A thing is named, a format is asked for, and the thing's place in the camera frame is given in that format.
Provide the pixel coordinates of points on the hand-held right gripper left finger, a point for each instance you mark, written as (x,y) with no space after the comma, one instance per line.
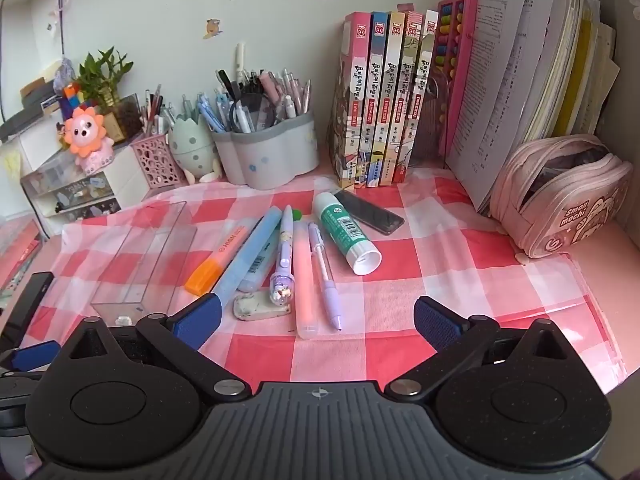
(200,317)

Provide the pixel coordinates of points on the bunch of grey-green pens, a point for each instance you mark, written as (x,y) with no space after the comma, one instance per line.
(188,105)

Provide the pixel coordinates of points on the clear storage box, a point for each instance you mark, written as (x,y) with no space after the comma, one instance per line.
(60,172)

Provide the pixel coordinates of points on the bunch of thin pens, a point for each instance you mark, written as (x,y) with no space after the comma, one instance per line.
(156,110)

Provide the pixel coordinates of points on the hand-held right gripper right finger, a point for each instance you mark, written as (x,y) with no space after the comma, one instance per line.
(437,320)

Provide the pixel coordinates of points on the pink highlighter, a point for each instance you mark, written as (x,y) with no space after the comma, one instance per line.
(305,285)

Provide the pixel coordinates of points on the yellow spine comic book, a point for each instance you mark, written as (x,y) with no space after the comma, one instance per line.
(392,90)

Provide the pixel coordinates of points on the dirty white eraser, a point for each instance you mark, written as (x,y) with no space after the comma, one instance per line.
(257,306)

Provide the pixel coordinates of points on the purple sachet bag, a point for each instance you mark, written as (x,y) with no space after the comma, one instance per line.
(63,74)

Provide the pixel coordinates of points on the purple character pen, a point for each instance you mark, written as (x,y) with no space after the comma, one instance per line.
(284,255)

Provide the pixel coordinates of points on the green white glue stick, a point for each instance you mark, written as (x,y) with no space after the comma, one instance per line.
(345,232)

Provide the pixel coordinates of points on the pink pencil pouch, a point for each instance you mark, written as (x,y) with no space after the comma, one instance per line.
(560,200)

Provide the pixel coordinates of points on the colourful puzzle cube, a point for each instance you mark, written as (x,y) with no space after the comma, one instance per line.
(70,100)

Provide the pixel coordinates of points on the blue spine comic book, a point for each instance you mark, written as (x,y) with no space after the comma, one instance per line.
(377,85)

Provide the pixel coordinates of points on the pink spine comic book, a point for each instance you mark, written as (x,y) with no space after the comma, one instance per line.
(350,85)

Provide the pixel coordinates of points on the glass vase with pebbles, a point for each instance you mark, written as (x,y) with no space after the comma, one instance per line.
(125,117)

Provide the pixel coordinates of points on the bunch of blue and pink pens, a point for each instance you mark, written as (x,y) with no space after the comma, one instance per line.
(295,95)

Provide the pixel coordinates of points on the small white chalk piece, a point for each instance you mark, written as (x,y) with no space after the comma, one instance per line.
(123,320)

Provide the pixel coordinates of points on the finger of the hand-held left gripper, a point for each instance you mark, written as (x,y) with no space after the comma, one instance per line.
(32,355)

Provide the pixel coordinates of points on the green egg-shaped pen holder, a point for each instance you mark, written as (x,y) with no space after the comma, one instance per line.
(192,147)

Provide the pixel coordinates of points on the orange highlighter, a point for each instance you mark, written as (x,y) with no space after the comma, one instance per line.
(210,272)

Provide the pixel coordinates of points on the black flat box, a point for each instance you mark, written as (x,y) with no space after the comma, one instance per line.
(22,120)

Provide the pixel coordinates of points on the green bamboo plant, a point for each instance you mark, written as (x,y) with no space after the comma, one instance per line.
(102,75)

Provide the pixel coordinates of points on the hamster wall sticker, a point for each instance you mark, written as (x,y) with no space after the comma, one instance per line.
(212,27)

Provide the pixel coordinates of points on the pink lidded box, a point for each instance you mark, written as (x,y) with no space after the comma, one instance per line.
(17,255)

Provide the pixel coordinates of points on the pink checked tablecloth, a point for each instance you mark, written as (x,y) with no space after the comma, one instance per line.
(280,355)

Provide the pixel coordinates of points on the pink orange lion toy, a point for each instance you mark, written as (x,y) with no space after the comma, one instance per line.
(87,135)

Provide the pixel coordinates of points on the black phone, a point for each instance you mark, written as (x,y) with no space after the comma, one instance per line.
(25,305)

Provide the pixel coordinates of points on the light blue marker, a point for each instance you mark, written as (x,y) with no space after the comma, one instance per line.
(235,265)

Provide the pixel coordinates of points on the black marker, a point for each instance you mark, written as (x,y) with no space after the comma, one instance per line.
(372,215)

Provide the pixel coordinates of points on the grey flower-shaped pen holder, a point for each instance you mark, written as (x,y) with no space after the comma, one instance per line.
(270,155)

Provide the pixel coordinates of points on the illustrated comic book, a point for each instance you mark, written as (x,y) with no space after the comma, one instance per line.
(407,85)
(422,75)

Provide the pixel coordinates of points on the white drawer organizer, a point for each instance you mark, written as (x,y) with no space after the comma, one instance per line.
(125,180)

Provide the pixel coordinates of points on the pink perforated pen holder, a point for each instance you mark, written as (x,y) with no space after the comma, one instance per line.
(157,160)

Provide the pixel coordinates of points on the pink abacus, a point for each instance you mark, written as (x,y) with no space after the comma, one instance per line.
(457,60)

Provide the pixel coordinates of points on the white box with yellow sticker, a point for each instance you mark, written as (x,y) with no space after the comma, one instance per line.
(35,147)

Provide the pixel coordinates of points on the clear plastic pencil box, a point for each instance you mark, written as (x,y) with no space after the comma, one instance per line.
(145,255)

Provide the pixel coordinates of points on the purple mechanical pencil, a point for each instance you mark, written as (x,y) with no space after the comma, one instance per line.
(325,280)

